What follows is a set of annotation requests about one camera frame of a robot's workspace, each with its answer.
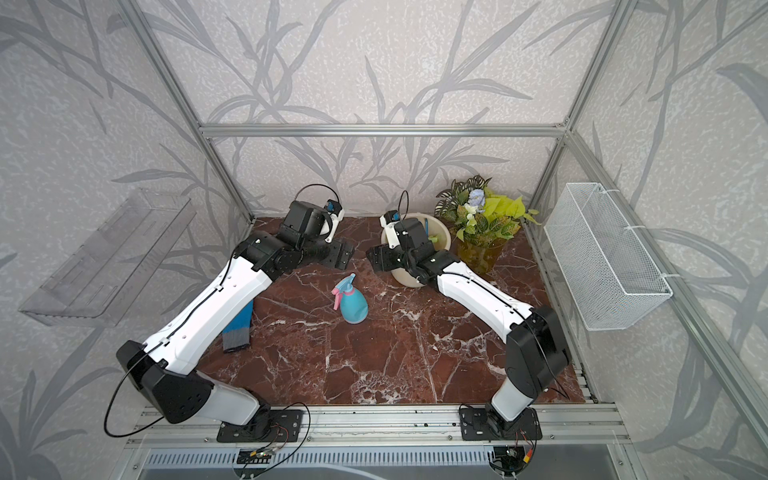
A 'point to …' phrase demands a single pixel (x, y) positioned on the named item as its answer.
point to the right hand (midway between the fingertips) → (377, 248)
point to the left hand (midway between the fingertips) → (340, 245)
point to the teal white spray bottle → (353, 303)
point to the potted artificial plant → (484, 221)
